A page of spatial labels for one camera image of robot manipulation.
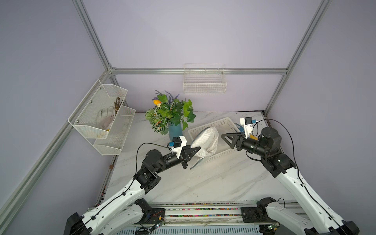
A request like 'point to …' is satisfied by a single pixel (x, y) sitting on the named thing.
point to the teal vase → (175, 131)
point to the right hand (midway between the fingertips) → (224, 138)
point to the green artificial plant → (169, 110)
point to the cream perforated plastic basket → (223, 126)
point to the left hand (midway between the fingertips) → (198, 148)
